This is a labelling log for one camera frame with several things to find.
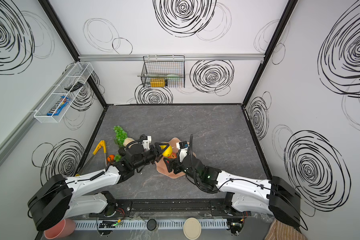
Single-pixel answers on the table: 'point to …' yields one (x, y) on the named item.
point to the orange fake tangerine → (111, 157)
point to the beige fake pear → (127, 140)
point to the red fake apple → (173, 155)
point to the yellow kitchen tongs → (102, 142)
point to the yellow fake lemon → (168, 152)
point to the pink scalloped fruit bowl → (161, 164)
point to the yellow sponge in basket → (157, 82)
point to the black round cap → (151, 224)
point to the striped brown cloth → (279, 231)
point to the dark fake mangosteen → (117, 157)
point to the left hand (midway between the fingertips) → (170, 148)
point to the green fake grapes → (121, 135)
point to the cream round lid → (192, 228)
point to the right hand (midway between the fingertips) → (168, 157)
